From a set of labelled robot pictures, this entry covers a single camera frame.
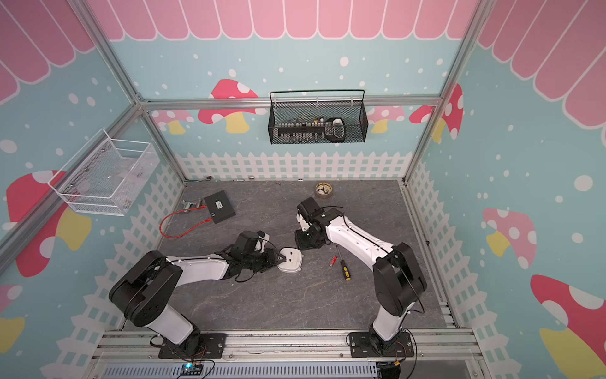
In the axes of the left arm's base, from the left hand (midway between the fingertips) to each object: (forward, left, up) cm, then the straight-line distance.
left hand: (282, 263), depth 90 cm
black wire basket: (+45, -24, +33) cm, 61 cm away
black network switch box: (+28, +32, -1) cm, 42 cm away
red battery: (+2, -20, -2) cm, 20 cm away
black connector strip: (+39, -7, +32) cm, 51 cm away
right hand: (+4, -7, +8) cm, 11 cm away
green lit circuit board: (-33, +25, -5) cm, 42 cm away
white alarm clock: (+1, -4, +1) cm, 5 cm away
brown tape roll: (+39, -17, -2) cm, 43 cm away
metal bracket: (+29, +46, -1) cm, 55 cm away
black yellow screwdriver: (-2, -24, -1) cm, 24 cm away
